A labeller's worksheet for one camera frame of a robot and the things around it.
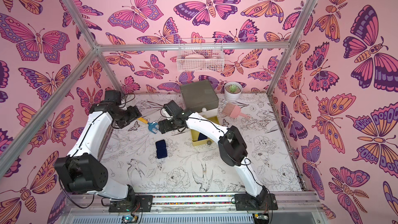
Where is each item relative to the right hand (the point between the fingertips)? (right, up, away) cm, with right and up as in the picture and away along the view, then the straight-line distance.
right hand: (161, 130), depth 86 cm
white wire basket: (+22, +45, +9) cm, 50 cm away
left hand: (-12, +8, -1) cm, 15 cm away
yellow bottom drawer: (+19, -8, +5) cm, 21 cm away
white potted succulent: (+44, +24, +22) cm, 55 cm away
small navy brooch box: (+22, -5, +9) cm, 25 cm away
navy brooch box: (-2, -11, +6) cm, 13 cm away
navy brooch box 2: (-1, -15, +4) cm, 16 cm away
